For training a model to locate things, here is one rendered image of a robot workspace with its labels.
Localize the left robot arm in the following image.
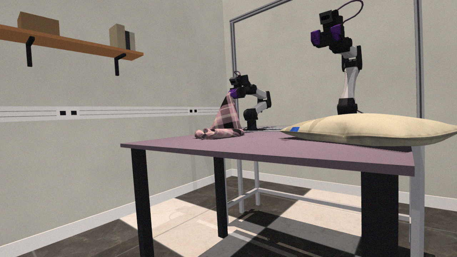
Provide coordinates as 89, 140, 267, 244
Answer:
319, 10, 362, 115

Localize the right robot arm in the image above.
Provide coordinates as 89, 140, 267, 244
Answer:
229, 75, 271, 131

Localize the cream pillow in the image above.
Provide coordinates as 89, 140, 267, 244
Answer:
280, 114, 457, 146

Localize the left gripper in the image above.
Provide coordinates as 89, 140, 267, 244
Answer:
311, 24, 344, 48

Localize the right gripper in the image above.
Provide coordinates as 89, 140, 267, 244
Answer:
229, 86, 246, 99

